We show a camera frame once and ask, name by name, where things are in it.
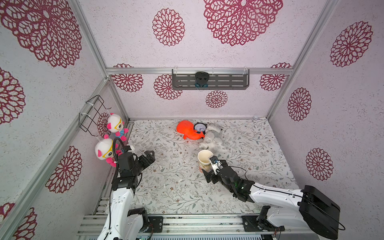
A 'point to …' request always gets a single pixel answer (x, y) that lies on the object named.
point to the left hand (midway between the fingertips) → (149, 156)
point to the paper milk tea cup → (204, 162)
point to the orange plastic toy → (186, 128)
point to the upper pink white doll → (115, 125)
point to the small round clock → (200, 127)
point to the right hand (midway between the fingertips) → (209, 164)
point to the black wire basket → (88, 120)
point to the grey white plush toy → (213, 141)
